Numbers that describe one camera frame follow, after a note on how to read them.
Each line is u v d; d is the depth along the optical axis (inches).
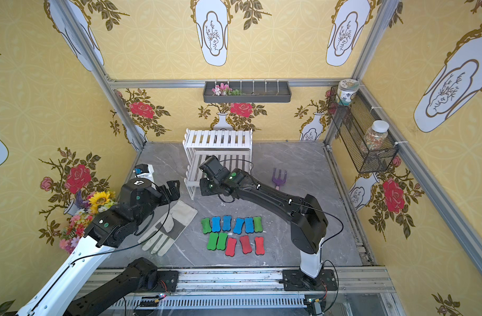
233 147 44.5
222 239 32.8
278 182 40.8
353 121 36.6
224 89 34.7
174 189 24.8
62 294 15.6
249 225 34.5
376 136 25.6
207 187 27.8
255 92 36.0
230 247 32.2
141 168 23.3
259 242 32.6
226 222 34.6
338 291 28.0
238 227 33.8
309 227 17.8
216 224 34.0
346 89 33.2
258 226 33.8
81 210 29.4
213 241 32.9
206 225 34.3
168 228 33.9
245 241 32.8
